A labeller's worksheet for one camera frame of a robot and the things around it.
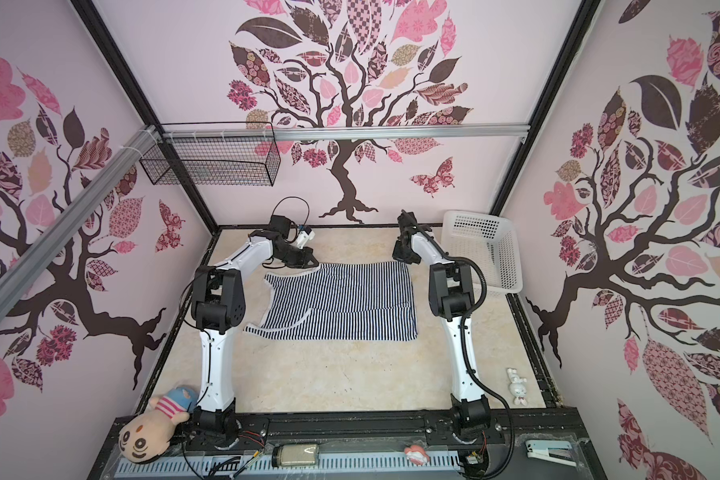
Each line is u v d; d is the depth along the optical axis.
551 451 0.70
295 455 0.69
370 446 0.72
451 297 0.66
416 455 0.67
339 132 0.94
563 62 0.77
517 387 0.79
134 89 0.80
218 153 0.95
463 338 0.65
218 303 0.60
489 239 1.14
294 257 0.90
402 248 0.95
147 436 0.67
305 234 0.96
